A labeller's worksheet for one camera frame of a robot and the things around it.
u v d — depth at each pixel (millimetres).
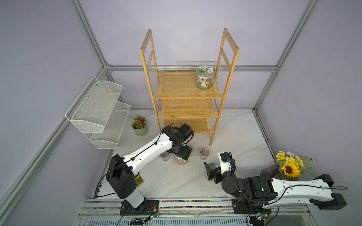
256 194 465
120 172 415
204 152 882
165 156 868
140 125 952
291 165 630
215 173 566
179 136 555
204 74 615
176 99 814
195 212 732
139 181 825
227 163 536
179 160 764
